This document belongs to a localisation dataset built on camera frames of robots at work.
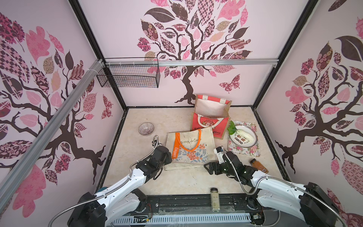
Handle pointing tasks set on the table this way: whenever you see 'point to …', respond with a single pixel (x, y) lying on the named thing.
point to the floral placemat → (254, 151)
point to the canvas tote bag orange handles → (190, 149)
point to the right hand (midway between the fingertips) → (209, 164)
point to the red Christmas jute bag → (211, 112)
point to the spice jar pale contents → (215, 199)
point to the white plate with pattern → (236, 139)
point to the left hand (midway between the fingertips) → (169, 157)
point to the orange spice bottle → (258, 165)
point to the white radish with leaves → (232, 129)
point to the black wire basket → (130, 72)
